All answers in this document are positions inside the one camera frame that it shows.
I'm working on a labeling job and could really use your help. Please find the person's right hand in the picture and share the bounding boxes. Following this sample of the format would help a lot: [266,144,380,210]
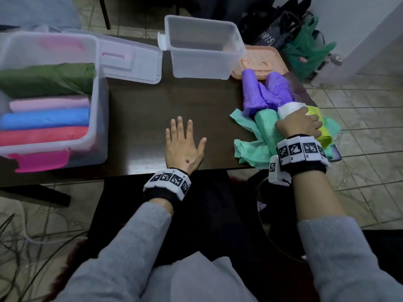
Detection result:
[275,107,323,139]

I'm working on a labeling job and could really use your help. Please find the person's left hand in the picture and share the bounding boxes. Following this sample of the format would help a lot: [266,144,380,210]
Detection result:
[165,116,207,176]

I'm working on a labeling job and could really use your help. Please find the white bag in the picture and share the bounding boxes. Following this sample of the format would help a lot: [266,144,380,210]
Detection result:
[277,102,309,120]

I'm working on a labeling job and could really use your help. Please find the yellow-green bag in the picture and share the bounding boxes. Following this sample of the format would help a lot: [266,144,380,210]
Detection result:
[307,106,334,148]

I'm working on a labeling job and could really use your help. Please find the small clear plastic bin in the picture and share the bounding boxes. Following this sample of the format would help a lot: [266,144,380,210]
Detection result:
[158,15,246,81]

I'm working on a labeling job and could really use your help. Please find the large clear storage bin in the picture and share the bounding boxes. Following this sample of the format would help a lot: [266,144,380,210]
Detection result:
[0,31,109,173]

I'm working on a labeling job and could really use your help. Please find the clear lid pink handle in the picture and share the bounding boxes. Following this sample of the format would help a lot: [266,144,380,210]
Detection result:
[63,28,163,85]

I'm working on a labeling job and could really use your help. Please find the red plastic bag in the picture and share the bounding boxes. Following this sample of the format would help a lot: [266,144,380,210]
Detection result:
[0,126,90,147]

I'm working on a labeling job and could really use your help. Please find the pink plastic bag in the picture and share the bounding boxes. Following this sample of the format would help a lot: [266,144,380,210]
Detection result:
[9,96,91,113]

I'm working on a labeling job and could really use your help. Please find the blue plastic bag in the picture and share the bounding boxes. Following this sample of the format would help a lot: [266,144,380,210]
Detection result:
[0,108,91,131]

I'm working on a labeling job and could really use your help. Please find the olive green bag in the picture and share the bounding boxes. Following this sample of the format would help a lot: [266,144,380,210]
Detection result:
[0,62,97,99]

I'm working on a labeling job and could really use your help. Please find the translucent zipper bag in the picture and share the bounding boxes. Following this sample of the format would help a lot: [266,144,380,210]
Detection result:
[0,23,84,35]

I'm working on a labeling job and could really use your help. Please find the person's left forearm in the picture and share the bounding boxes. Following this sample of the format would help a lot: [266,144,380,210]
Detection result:
[53,198,174,302]

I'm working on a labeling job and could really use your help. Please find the person's right forearm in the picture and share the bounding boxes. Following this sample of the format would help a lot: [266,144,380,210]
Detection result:
[289,171,403,302]

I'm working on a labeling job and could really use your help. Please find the person's black trousers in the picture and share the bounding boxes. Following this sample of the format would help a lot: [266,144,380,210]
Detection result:
[86,169,315,302]

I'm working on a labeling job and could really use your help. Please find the black right wristband with markers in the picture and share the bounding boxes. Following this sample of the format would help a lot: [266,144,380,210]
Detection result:
[277,134,328,177]

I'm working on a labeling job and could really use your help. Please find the black wristband with markers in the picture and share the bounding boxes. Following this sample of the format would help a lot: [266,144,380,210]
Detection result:
[277,134,328,177]
[143,168,192,202]

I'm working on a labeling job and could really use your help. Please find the black left wristband with markers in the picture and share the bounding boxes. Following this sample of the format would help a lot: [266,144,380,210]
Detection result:
[143,168,192,202]

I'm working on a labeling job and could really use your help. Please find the green plastic bag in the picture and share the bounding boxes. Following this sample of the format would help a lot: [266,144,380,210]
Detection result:
[282,16,338,81]

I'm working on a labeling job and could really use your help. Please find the dark patterned bag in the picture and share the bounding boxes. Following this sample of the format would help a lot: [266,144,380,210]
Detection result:
[251,0,315,49]

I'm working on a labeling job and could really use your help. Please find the black round stool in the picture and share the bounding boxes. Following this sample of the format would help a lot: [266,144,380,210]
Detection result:
[256,172,306,265]

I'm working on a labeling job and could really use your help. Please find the black chair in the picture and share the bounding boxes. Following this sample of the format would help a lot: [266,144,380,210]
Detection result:
[96,0,183,30]

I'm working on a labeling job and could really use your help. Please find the blue-grey floor mat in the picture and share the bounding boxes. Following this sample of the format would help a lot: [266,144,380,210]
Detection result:
[0,0,82,30]

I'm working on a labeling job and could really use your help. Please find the thick white floor cable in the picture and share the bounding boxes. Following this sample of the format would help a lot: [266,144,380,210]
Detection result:
[16,201,89,244]

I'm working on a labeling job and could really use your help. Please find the tangled dark floor cables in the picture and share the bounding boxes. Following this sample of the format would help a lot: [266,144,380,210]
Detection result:
[0,201,89,302]

